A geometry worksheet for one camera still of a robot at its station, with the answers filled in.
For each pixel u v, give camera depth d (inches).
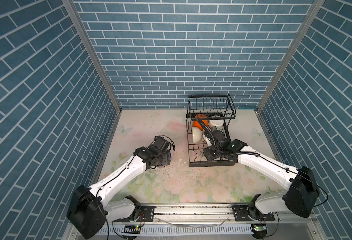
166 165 34.0
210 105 45.8
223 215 29.7
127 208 24.2
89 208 15.0
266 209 23.9
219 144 24.3
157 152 23.8
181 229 27.8
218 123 40.4
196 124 40.4
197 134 36.6
